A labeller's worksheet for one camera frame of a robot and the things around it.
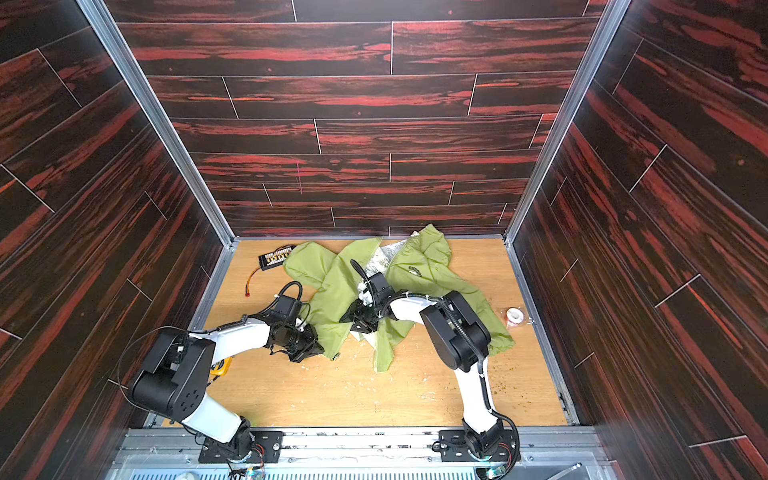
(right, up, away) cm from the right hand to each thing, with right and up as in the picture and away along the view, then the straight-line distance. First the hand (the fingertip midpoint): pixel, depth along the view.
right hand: (347, 321), depth 95 cm
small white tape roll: (+55, +2, +1) cm, 55 cm away
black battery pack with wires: (-31, +20, +16) cm, 40 cm away
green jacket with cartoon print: (+22, +18, +10) cm, 30 cm away
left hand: (-5, -7, -5) cm, 10 cm away
